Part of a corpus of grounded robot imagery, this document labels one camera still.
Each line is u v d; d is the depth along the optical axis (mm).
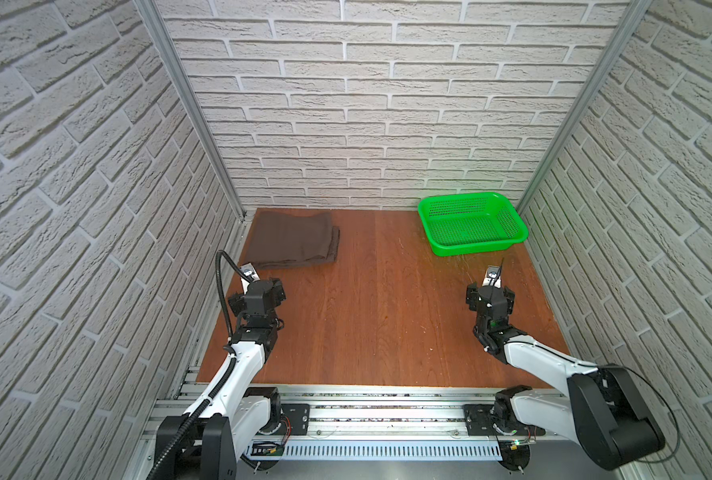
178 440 383
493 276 741
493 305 656
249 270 712
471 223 1176
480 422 729
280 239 1102
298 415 741
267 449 722
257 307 630
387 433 731
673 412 618
